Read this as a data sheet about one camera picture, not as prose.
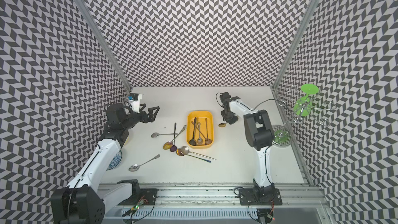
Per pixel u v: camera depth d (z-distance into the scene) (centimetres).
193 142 90
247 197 74
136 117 69
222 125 97
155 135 96
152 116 72
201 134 96
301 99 73
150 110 71
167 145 89
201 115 101
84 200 38
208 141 90
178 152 86
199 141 91
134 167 81
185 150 87
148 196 72
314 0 70
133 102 68
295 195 77
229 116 87
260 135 54
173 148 89
